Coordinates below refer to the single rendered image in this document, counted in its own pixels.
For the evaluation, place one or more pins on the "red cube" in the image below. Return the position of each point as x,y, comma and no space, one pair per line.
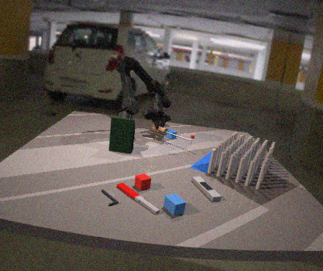
142,181

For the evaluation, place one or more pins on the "grey flat bar with dark inlay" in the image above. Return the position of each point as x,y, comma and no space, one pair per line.
211,193

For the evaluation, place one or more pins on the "red and grey bar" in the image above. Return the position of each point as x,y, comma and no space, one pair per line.
138,198

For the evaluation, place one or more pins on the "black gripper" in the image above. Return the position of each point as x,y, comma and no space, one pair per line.
157,116

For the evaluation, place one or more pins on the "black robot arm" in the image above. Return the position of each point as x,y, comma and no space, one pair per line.
130,106

